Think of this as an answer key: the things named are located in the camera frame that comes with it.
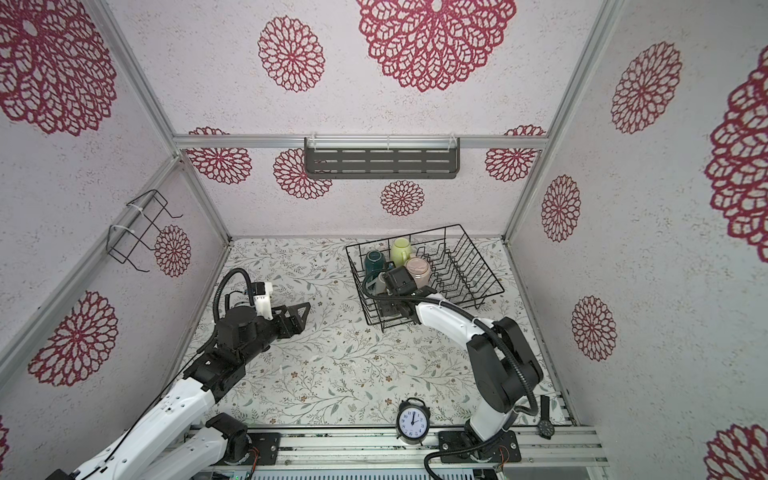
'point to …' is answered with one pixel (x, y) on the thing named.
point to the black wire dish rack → (458, 272)
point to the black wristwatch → (545, 427)
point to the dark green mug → (374, 263)
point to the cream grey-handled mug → (380, 283)
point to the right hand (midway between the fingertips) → (390, 294)
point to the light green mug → (400, 250)
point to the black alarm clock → (412, 420)
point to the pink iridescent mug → (419, 268)
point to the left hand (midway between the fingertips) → (298, 310)
